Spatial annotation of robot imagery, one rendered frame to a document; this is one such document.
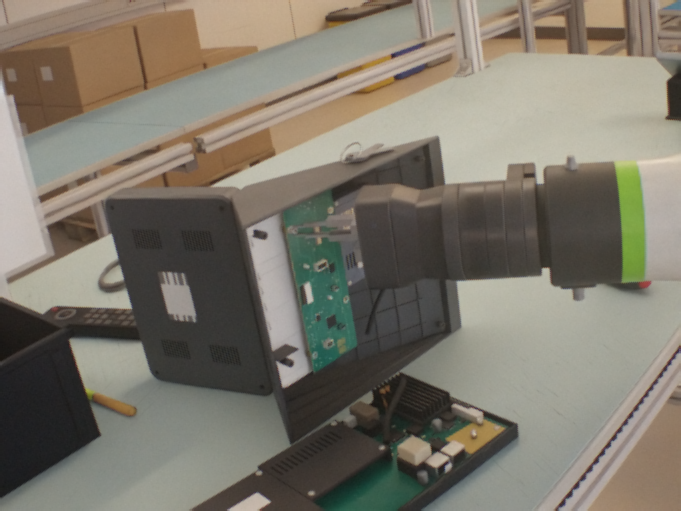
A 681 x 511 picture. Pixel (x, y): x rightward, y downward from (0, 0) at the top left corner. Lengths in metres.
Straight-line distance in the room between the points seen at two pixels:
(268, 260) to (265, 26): 5.66
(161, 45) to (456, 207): 3.87
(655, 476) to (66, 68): 3.15
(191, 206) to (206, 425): 0.21
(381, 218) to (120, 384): 0.40
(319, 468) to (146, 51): 3.81
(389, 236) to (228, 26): 5.49
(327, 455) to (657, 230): 0.31
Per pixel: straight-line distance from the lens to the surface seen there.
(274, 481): 0.69
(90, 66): 4.21
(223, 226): 0.78
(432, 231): 0.65
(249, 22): 6.25
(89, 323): 1.06
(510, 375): 0.82
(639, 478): 2.28
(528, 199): 0.63
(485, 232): 0.63
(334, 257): 0.77
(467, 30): 2.07
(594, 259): 0.63
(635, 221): 0.62
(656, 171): 0.64
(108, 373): 0.97
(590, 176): 0.64
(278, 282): 0.74
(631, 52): 4.63
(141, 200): 0.82
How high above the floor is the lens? 1.44
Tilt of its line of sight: 22 degrees down
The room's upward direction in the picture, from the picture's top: 9 degrees counter-clockwise
